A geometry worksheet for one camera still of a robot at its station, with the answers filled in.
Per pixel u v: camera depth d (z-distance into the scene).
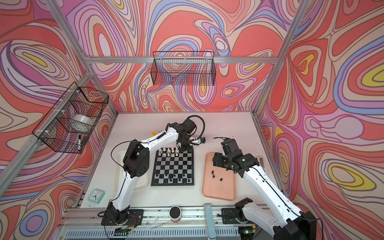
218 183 0.87
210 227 0.67
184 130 0.74
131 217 0.73
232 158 0.57
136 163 0.55
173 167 0.88
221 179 0.84
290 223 0.38
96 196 0.79
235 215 0.69
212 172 0.88
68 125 0.74
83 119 0.74
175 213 0.71
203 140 0.84
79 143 0.72
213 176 0.86
